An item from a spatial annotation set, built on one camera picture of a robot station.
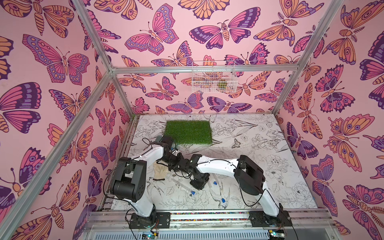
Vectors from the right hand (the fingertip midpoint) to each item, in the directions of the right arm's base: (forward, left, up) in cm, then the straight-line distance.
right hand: (201, 184), depth 86 cm
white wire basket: (+56, -8, +34) cm, 66 cm away
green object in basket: (+52, -13, +31) cm, 62 cm away
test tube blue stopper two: (-6, -9, 0) cm, 11 cm away
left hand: (+8, +7, +6) cm, 13 cm away
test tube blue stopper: (-2, +10, -1) cm, 10 cm away
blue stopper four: (+1, -8, +1) cm, 8 cm away
